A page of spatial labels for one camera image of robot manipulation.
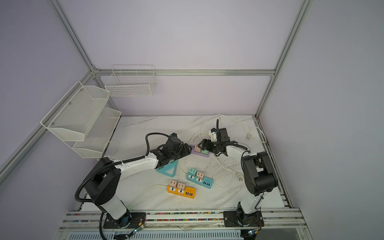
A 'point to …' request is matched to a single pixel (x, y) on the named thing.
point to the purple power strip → (199, 154)
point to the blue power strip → (191, 177)
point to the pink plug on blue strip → (200, 175)
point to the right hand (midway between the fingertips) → (201, 146)
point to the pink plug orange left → (172, 184)
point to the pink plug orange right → (181, 186)
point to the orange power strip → (189, 192)
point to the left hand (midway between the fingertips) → (189, 149)
